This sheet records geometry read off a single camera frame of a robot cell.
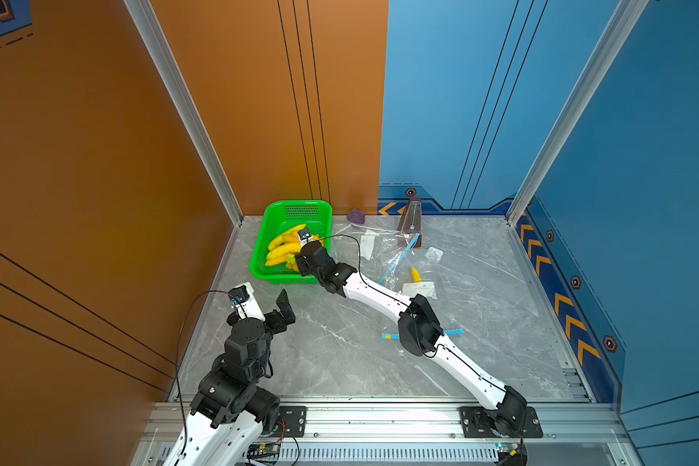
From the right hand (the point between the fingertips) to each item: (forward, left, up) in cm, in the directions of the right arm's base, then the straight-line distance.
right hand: (303, 250), depth 98 cm
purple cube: (+21, -18, -5) cm, 28 cm away
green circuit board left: (-54, +4, -11) cm, 56 cm away
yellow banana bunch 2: (-6, -38, -6) cm, 39 cm away
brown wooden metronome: (+12, -38, +1) cm, 39 cm away
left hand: (-25, +3, +13) cm, 28 cm away
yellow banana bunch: (0, +6, +1) cm, 6 cm away
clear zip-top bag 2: (-4, -43, -10) cm, 45 cm away
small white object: (+2, -46, -5) cm, 46 cm away
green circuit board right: (-55, -58, -11) cm, 81 cm away
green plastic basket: (+16, +11, 0) cm, 20 cm away
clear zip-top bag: (-3, -29, -1) cm, 29 cm away
